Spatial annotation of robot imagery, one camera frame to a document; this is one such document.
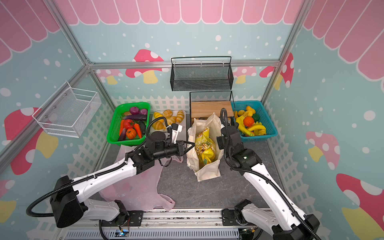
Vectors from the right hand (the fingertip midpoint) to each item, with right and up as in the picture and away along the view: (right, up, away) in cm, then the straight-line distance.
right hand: (226, 131), depth 73 cm
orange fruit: (+21, +7, +30) cm, 37 cm away
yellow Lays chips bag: (-10, -10, +5) cm, 15 cm away
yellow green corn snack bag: (-11, -2, +5) cm, 12 cm away
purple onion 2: (-55, +15, +41) cm, 70 cm away
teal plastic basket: (+36, 0, +27) cm, 45 cm away
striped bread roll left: (-46, +12, +43) cm, 64 cm away
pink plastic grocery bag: (-46, -34, +10) cm, 58 cm away
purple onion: (-62, +15, +39) cm, 75 cm away
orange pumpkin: (-60, -2, +29) cm, 67 cm away
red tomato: (-64, +5, +33) cm, 72 cm away
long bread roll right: (-28, +11, +43) cm, 52 cm away
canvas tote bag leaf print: (-7, -18, -2) cm, 20 cm away
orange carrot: (-56, 0, +33) cm, 65 cm away
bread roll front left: (-42, +4, +36) cm, 56 cm away
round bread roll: (-37, +14, +43) cm, 59 cm away
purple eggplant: (-60, +10, +38) cm, 71 cm away
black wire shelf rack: (-10, +19, +33) cm, 39 cm away
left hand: (-16, -8, -3) cm, 18 cm away
